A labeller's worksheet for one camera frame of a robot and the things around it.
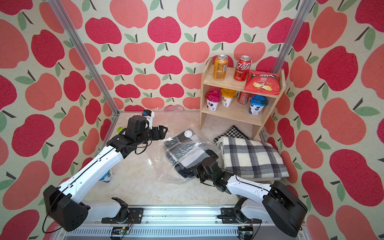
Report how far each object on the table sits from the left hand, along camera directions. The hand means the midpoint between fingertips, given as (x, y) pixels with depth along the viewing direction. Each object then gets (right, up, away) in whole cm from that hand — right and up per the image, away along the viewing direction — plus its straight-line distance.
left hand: (163, 131), depth 77 cm
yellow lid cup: (+36, +21, +12) cm, 43 cm away
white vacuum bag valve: (+12, -2, +21) cm, 25 cm away
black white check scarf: (+11, -12, +7) cm, 18 cm away
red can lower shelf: (+47, +21, +16) cm, 54 cm away
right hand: (+13, -21, +5) cm, 26 cm away
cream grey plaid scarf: (+50, -17, +8) cm, 53 cm away
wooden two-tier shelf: (+45, +12, +18) cm, 50 cm away
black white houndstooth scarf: (+44, -1, +27) cm, 52 cm away
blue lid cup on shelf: (+52, +16, +7) cm, 55 cm away
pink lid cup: (+27, +19, +9) cm, 35 cm away
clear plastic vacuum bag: (+3, +5, +35) cm, 36 cm away
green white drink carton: (-37, 0, +28) cm, 46 cm away
